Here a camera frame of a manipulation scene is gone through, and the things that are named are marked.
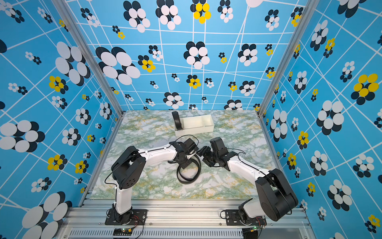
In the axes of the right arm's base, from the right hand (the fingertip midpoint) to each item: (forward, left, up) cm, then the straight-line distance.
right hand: (200, 154), depth 87 cm
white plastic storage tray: (+29, +2, -6) cm, 30 cm away
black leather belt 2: (-13, +9, -8) cm, 18 cm away
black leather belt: (+21, +15, +6) cm, 27 cm away
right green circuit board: (-36, -24, -11) cm, 45 cm away
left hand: (0, +8, -9) cm, 12 cm away
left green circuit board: (-37, +38, -11) cm, 54 cm away
